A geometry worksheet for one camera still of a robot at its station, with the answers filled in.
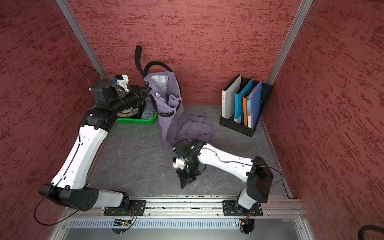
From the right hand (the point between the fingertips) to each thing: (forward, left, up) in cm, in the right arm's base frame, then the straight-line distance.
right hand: (185, 189), depth 67 cm
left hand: (+34, +14, +31) cm, 48 cm away
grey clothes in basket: (+52, +28, -2) cm, 59 cm away
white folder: (+55, -30, +5) cm, 63 cm away
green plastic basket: (+49, +37, -8) cm, 62 cm away
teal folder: (+47, -33, +3) cm, 57 cm away
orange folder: (+44, -35, +12) cm, 58 cm away
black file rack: (+50, -31, -15) cm, 61 cm away
